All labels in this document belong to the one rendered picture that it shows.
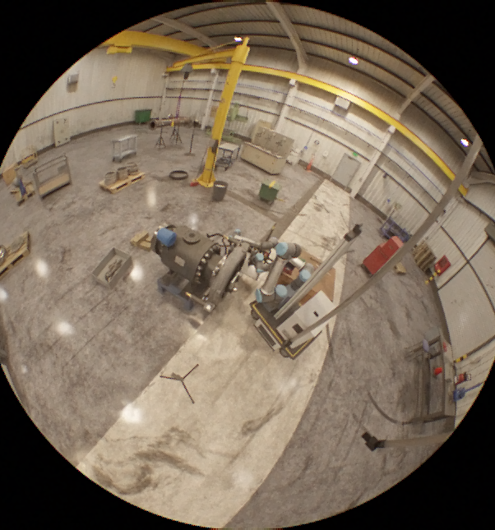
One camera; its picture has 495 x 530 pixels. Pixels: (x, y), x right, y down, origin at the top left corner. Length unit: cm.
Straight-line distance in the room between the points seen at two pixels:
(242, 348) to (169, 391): 109
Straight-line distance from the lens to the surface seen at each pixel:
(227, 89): 489
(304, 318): 193
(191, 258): 196
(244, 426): 243
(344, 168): 1189
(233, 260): 180
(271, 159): 751
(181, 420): 234
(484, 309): 908
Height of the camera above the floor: 230
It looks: 47 degrees down
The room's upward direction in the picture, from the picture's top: 24 degrees clockwise
